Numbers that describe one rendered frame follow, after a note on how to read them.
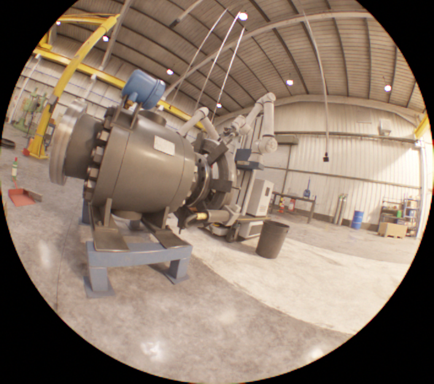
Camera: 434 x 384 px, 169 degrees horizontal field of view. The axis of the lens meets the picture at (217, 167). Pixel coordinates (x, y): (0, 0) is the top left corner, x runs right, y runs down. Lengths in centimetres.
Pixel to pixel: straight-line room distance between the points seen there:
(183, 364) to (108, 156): 82
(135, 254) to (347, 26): 887
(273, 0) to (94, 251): 839
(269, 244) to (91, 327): 149
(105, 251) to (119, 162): 36
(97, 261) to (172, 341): 42
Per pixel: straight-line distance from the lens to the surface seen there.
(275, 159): 1023
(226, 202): 100
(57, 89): 415
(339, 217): 850
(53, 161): 73
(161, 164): 72
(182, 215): 123
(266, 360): 76
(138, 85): 70
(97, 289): 80
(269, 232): 154
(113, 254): 66
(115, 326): 71
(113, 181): 67
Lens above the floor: 63
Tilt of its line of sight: 6 degrees up
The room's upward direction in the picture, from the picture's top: 15 degrees clockwise
